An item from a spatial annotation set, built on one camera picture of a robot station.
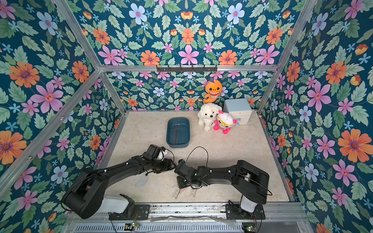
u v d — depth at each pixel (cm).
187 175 64
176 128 109
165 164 79
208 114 95
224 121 94
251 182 44
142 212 74
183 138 96
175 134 105
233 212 74
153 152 72
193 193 80
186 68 93
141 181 84
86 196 43
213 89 98
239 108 102
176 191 80
